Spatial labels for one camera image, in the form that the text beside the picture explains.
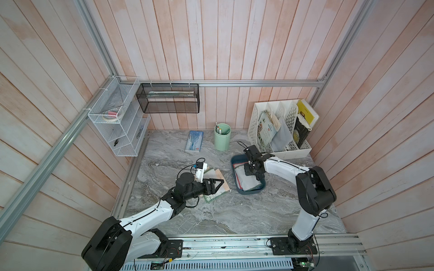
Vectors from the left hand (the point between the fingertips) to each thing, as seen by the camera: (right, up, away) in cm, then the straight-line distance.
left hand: (219, 184), depth 78 cm
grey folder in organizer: (+38, +22, +18) cm, 47 cm away
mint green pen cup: (+3, +24, +23) cm, 33 cm away
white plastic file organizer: (+43, +41, +27) cm, 66 cm away
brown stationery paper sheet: (+1, 0, +17) cm, 17 cm away
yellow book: (+51, +36, +15) cm, 64 cm away
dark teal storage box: (+13, +10, +20) cm, 26 cm away
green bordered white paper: (-4, +2, +17) cm, 18 cm away
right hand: (+19, +5, +19) cm, 27 cm away
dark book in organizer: (+49, +26, +21) cm, 60 cm away
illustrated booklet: (+29, +30, +19) cm, 46 cm away
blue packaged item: (-16, +21, +35) cm, 44 cm away
